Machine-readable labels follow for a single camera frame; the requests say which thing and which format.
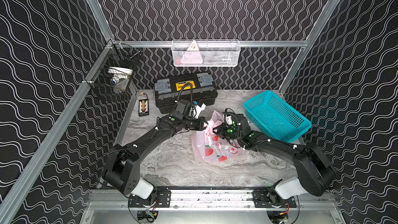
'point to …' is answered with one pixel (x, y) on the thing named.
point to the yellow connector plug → (142, 93)
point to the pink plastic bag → (207, 145)
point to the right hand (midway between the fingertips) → (210, 129)
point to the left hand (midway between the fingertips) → (210, 122)
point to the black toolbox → (198, 87)
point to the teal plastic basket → (270, 115)
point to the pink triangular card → (192, 57)
